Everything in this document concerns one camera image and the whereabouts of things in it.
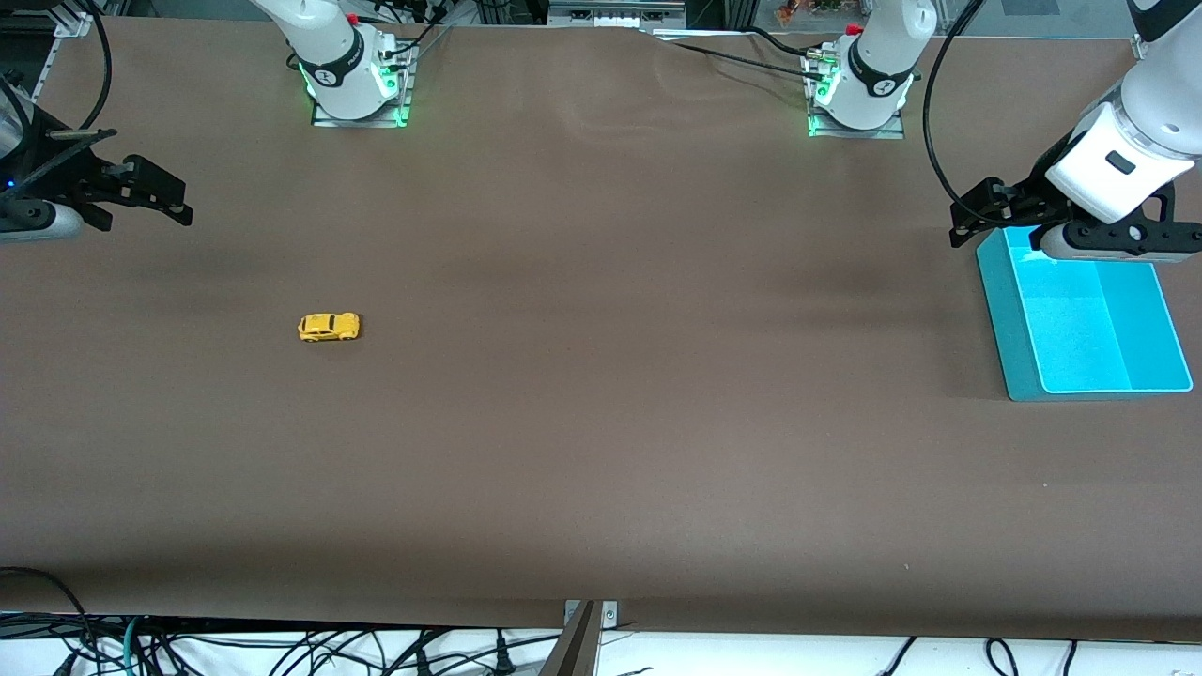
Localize yellow beetle toy car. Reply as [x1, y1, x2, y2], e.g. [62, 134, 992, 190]
[298, 312, 362, 344]

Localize teal plastic bin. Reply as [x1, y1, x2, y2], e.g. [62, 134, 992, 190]
[975, 223, 1195, 403]

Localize small orange green objects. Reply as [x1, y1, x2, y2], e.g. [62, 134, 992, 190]
[775, 0, 846, 24]

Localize brown table cover sheet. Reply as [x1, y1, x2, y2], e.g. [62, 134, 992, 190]
[0, 17, 1202, 644]

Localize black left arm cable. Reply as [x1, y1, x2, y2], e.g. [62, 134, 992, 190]
[922, 0, 987, 222]

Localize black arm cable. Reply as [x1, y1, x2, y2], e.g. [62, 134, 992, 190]
[922, 0, 987, 222]
[47, 0, 118, 142]

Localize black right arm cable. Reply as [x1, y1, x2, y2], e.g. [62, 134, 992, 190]
[47, 0, 118, 142]

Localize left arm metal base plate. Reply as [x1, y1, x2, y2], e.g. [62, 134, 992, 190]
[803, 47, 907, 141]

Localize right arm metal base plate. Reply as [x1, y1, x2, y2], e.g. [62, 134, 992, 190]
[310, 42, 414, 129]

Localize short black table cable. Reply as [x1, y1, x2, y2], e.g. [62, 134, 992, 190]
[747, 26, 832, 59]

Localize long black table cable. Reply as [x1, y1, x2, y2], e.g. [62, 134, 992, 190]
[643, 30, 827, 84]

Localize black base cable bundle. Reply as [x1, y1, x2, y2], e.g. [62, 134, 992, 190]
[362, 0, 452, 62]

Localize black looping floor cable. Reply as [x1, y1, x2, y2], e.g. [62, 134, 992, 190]
[0, 566, 95, 676]

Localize aluminium frame rail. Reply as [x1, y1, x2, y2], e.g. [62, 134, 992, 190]
[547, 0, 688, 29]

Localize small metal edge bracket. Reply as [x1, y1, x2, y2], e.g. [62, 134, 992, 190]
[563, 599, 621, 628]

